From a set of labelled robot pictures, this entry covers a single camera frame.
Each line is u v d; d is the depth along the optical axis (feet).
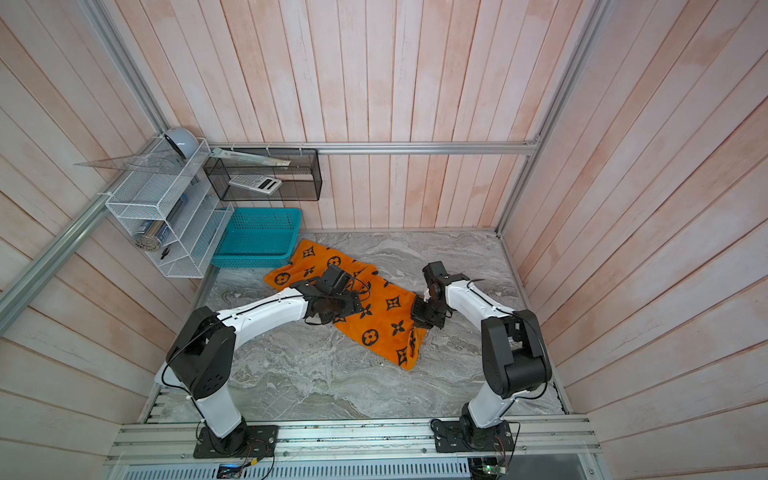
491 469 2.29
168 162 2.86
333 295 2.31
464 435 2.17
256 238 3.88
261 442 2.39
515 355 1.54
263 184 3.22
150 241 2.52
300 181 3.52
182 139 2.78
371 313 3.13
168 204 2.50
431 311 2.54
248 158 2.98
